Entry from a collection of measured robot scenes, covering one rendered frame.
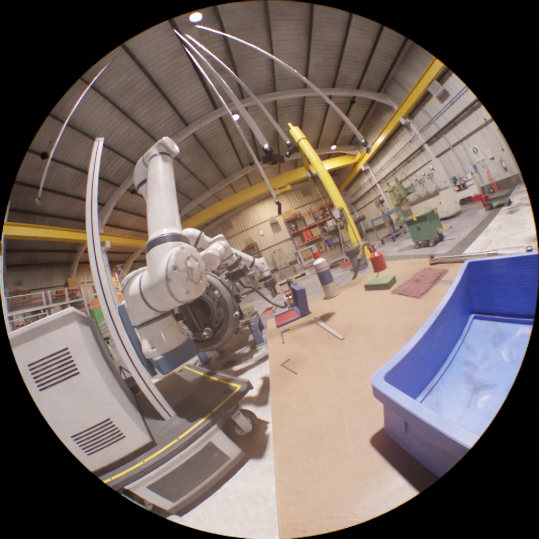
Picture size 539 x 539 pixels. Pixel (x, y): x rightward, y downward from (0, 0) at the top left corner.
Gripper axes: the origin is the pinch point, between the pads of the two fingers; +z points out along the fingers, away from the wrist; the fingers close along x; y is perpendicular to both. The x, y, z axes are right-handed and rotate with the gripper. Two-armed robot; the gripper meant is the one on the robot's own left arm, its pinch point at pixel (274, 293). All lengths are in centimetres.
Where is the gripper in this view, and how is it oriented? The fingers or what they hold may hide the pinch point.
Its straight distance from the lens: 150.3
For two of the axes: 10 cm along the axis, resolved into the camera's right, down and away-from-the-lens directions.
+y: 8.2, -3.4, -4.6
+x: 4.2, -1.9, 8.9
